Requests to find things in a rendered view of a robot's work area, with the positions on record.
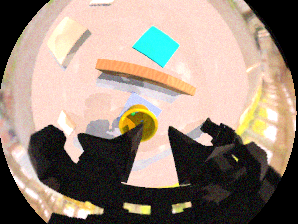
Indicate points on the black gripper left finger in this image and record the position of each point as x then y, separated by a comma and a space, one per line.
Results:
122, 150

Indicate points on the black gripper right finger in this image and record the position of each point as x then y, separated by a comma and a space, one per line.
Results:
190, 156

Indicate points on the yellow plastic cup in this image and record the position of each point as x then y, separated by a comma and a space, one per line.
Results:
128, 121

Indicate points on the orange flat bar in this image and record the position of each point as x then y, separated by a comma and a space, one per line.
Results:
141, 73

